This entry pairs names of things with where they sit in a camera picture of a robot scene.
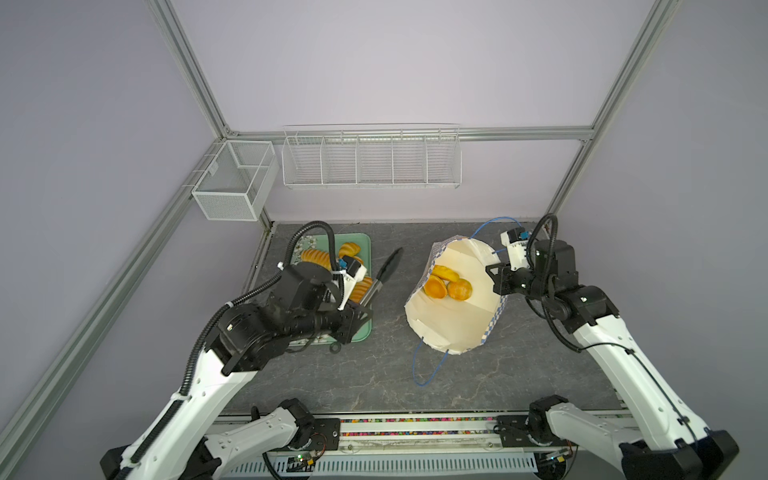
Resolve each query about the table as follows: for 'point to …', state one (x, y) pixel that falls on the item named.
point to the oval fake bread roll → (445, 272)
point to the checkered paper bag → (452, 306)
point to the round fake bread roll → (434, 287)
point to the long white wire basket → (372, 156)
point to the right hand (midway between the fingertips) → (489, 269)
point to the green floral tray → (322, 244)
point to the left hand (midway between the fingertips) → (365, 317)
